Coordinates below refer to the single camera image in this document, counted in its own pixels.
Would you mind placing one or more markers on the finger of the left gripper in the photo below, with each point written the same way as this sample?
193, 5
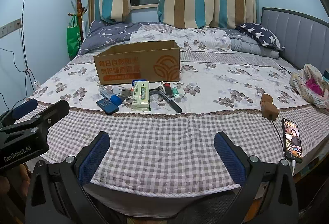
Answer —
11, 116
52, 114

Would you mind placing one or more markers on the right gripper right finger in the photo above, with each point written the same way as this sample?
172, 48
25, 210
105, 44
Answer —
279, 203

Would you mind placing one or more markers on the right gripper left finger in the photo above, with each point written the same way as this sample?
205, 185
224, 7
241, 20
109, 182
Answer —
56, 193

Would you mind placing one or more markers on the blue remote control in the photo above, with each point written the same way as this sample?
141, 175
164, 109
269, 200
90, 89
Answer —
107, 106

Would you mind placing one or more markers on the green white glue stick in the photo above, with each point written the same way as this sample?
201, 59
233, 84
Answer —
177, 97

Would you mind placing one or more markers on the red black lighter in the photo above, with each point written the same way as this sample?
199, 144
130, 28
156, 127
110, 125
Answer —
167, 88

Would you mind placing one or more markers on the white power strip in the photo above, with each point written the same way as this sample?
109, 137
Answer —
37, 85

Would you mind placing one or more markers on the smartphone with lit screen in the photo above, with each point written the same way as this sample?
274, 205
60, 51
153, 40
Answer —
291, 141

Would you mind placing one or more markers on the wooden block toy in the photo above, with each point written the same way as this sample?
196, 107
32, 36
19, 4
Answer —
268, 108

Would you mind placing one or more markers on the green shopping bag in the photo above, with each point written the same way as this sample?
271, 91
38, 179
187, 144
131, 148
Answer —
73, 37

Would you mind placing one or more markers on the white plastic bag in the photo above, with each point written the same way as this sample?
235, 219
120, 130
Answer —
310, 85

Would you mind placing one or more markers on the clear tape roll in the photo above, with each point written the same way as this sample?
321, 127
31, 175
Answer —
154, 94

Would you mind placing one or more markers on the floral checked bedspread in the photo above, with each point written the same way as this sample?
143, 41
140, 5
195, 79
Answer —
161, 153

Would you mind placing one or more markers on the black marker pen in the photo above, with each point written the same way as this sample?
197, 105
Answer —
171, 103

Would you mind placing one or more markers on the brown cardboard box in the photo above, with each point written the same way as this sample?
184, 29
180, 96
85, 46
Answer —
153, 61

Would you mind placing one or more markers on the grey padded headboard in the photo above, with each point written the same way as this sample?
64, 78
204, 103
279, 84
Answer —
304, 37

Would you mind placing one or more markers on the star pattern navy pillow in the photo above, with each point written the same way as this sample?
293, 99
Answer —
262, 35

